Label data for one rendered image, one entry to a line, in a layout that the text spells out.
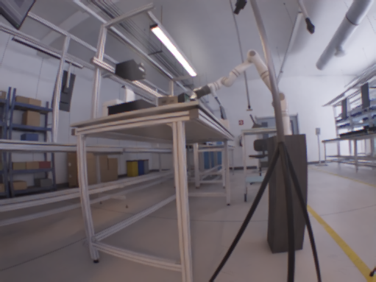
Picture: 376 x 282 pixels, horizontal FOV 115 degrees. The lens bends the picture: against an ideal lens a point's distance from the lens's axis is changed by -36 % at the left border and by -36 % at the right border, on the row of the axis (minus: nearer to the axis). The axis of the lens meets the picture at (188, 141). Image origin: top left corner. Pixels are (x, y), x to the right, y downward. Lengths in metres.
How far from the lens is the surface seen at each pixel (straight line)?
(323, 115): 8.68
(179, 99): 1.40
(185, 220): 0.92
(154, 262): 1.12
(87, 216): 1.35
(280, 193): 1.32
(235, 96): 8.23
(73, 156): 4.94
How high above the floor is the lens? 0.76
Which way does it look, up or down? 4 degrees up
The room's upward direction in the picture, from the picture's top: 3 degrees counter-clockwise
